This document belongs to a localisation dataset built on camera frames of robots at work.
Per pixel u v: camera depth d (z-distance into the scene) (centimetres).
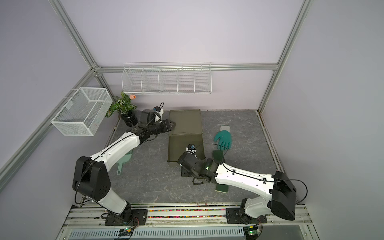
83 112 83
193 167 55
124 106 93
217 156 94
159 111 81
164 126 77
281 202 39
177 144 89
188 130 84
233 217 73
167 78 99
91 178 44
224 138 103
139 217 74
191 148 68
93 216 76
